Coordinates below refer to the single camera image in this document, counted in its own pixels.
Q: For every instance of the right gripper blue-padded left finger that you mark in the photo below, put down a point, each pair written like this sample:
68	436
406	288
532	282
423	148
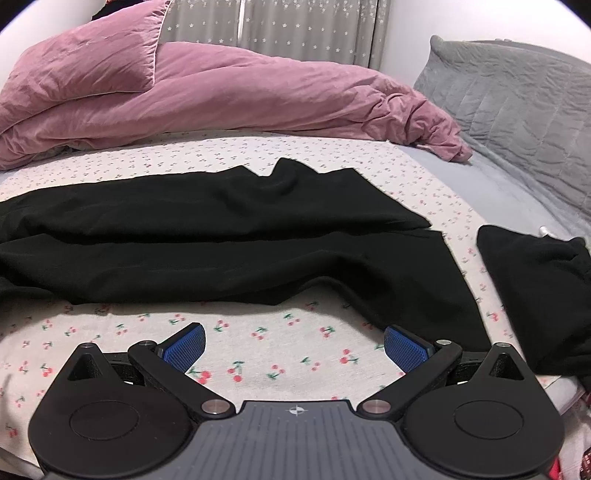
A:
128	415

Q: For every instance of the folded black garment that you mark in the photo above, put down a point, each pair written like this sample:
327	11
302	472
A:
544	285

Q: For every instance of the light grey bed sheet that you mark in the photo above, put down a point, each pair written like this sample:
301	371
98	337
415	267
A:
504	200

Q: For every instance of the pink pillow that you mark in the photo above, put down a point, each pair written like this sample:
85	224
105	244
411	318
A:
114	54

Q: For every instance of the pink duvet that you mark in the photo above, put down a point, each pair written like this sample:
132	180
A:
207	87

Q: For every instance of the grey quilted blanket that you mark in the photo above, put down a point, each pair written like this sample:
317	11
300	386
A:
525	107

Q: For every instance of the black pants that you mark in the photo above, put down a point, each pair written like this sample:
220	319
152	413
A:
234	236

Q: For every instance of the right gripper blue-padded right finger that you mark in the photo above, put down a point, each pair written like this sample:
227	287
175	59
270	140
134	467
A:
465	415

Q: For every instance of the grey star curtain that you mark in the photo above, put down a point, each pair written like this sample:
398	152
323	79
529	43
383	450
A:
341	31

